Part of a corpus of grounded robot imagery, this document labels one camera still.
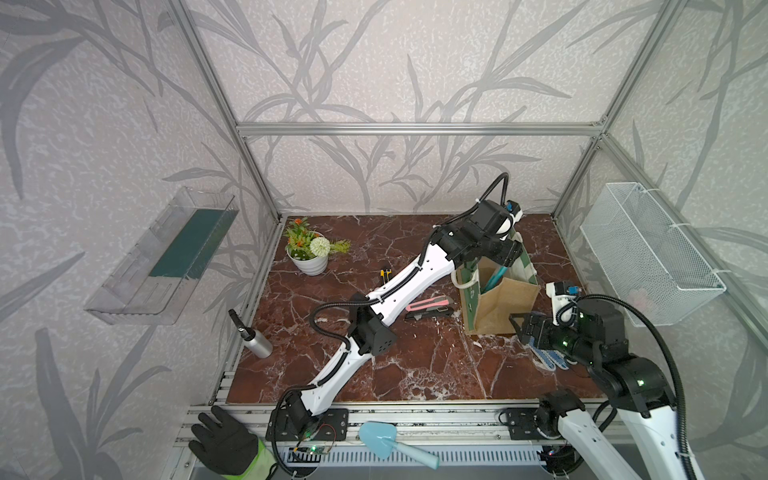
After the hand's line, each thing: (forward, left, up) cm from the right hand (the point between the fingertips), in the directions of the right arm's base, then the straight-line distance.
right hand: (522, 315), depth 70 cm
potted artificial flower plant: (+25, +58, -7) cm, 63 cm away
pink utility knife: (+15, +18, -21) cm, 31 cm away
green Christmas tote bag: (+6, +7, +1) cm, 9 cm away
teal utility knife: (+13, +2, -4) cm, 14 cm away
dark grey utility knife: (+12, +16, -21) cm, 28 cm away
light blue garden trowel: (-22, +35, -20) cm, 45 cm away
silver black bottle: (-1, +68, -10) cm, 69 cm away
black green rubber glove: (-24, +69, -19) cm, 76 cm away
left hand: (+16, -1, +5) cm, 17 cm away
